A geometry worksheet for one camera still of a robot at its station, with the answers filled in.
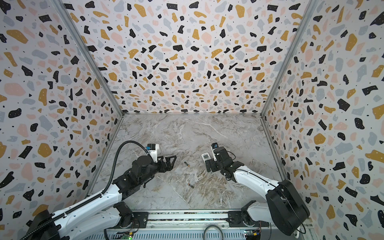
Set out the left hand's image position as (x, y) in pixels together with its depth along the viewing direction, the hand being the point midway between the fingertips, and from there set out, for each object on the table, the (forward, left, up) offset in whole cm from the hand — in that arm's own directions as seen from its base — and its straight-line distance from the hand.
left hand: (170, 155), depth 77 cm
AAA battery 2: (-10, -10, -18) cm, 23 cm away
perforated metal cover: (-33, -1, -18) cm, 37 cm away
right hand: (+4, -22, -10) cm, 25 cm away
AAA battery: (+4, -7, -19) cm, 20 cm away
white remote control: (+8, -19, -16) cm, 26 cm away
